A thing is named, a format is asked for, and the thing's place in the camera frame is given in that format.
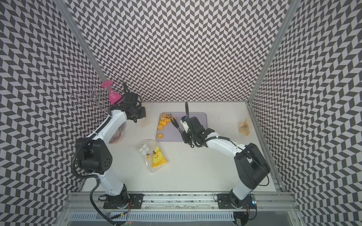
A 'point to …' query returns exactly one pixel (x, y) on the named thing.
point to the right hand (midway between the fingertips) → (184, 136)
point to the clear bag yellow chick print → (153, 154)
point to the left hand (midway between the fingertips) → (142, 114)
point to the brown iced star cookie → (169, 116)
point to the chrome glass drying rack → (91, 95)
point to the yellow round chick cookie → (160, 126)
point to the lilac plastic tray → (170, 133)
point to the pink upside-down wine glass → (114, 97)
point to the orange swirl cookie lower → (160, 135)
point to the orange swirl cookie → (164, 115)
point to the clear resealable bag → (244, 126)
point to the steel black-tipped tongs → (176, 124)
